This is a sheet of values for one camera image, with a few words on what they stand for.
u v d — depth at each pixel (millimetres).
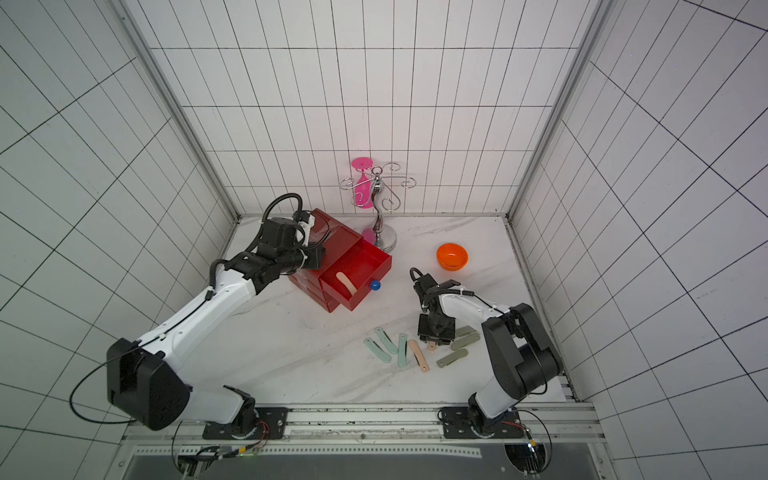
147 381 397
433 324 753
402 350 846
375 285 778
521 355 448
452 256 1037
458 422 721
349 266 839
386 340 871
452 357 846
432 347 854
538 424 701
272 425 726
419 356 833
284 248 621
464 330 867
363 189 1025
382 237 1102
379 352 854
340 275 832
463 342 881
